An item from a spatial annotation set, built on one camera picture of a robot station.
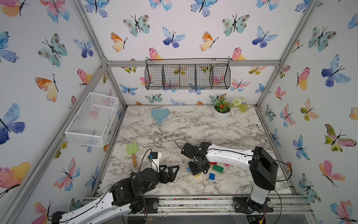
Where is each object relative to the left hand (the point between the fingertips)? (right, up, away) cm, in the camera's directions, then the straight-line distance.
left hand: (174, 168), depth 71 cm
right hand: (+11, -5, +10) cm, 16 cm away
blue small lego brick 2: (+7, -1, +3) cm, 8 cm away
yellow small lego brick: (+13, -9, +13) cm, 21 cm away
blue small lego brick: (+21, -9, +11) cm, 25 cm away
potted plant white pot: (+32, +26, +35) cm, 55 cm away
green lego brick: (+25, -6, +15) cm, 30 cm away
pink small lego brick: (+21, +7, -17) cm, 28 cm away
